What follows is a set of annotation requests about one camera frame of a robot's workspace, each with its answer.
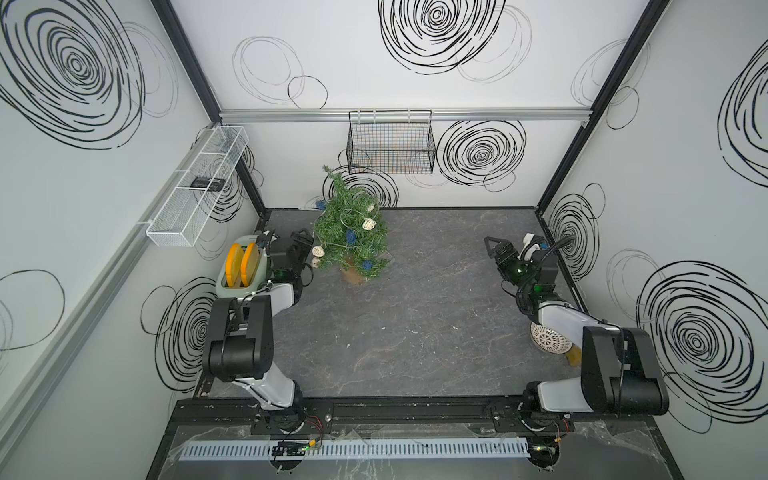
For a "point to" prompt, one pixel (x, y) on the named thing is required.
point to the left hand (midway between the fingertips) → (304, 232)
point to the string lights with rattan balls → (338, 227)
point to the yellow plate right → (250, 262)
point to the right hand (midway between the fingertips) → (491, 246)
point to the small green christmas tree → (370, 245)
